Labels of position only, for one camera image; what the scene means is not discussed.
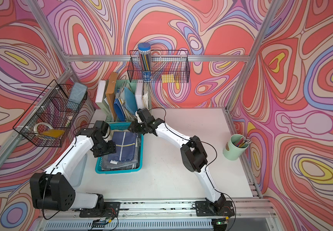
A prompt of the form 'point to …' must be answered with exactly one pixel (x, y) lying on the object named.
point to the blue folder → (131, 100)
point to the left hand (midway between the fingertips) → (111, 152)
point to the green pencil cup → (233, 149)
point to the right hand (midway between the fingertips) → (132, 132)
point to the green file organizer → (123, 97)
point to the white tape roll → (37, 124)
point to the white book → (100, 90)
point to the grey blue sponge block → (78, 92)
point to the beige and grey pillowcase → (107, 165)
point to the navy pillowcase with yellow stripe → (125, 143)
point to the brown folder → (110, 94)
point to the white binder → (139, 95)
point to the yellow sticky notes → (168, 78)
